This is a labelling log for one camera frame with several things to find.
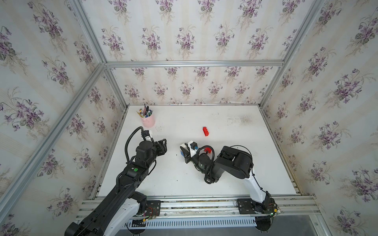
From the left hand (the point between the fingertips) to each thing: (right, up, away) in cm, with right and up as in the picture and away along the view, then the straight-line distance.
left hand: (164, 142), depth 79 cm
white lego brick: (+11, -4, +8) cm, 14 cm away
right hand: (+12, -4, +9) cm, 15 cm away
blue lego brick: (+9, -9, +11) cm, 17 cm away
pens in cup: (-17, +17, +25) cm, 34 cm away
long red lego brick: (+25, +4, +23) cm, 34 cm away
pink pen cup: (-14, +11, +22) cm, 29 cm away
